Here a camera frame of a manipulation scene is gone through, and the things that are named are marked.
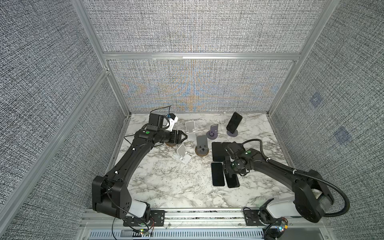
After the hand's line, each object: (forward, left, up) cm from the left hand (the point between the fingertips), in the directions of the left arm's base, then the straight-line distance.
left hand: (181, 136), depth 80 cm
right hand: (-12, -26, -17) cm, 33 cm away
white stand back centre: (+16, -6, -16) cm, 23 cm away
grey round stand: (+14, -21, -17) cm, 30 cm away
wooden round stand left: (+9, +8, -20) cm, 23 cm away
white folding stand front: (-3, 0, -16) cm, 16 cm away
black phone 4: (-18, -28, -21) cm, 40 cm away
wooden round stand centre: (+1, -12, -16) cm, 20 cm away
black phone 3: (-11, -24, +5) cm, 27 cm away
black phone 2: (+1, -23, -21) cm, 31 cm away
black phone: (+17, -35, -9) cm, 40 cm away
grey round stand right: (+13, -35, -18) cm, 41 cm away
